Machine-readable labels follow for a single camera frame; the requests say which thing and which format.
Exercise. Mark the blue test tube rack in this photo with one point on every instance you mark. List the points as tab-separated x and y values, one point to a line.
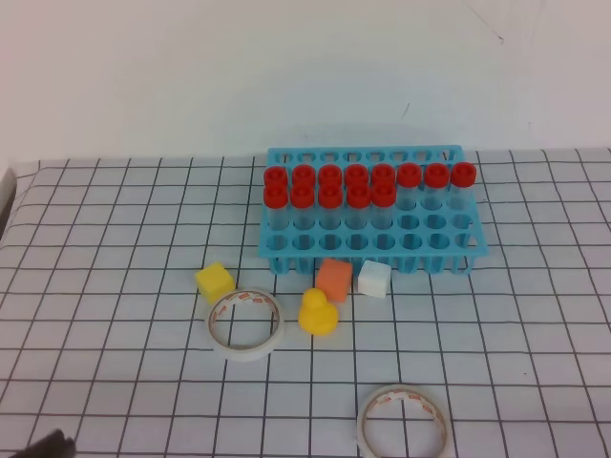
448	238

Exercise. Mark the row tube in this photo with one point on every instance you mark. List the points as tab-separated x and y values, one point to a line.
330	200
275	176
331	175
358	202
276	200
303	174
356	174
383	173
462	179
436	179
408	179
302	198

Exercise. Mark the red capped test tube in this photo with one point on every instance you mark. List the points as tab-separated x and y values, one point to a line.
383	197

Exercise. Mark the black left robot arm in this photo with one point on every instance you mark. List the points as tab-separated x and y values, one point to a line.
53	445

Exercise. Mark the white tape roll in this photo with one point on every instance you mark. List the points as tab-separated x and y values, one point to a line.
399	393
245	326

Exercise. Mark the orange foam cube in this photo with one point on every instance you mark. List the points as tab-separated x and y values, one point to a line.
334	279

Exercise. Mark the yellow rubber duck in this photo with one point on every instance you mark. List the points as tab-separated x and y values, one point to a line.
317	315

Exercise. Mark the checkered white table cloth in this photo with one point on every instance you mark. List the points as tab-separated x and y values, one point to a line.
103	327

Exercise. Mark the yellow foam cube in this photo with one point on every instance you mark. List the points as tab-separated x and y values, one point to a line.
214	281

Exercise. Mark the white foam cube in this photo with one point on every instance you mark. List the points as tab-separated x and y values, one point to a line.
374	279

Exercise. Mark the white tape roll front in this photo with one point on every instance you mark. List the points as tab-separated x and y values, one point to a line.
399	393

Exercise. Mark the white tape roll left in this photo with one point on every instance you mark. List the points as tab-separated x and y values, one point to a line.
245	326

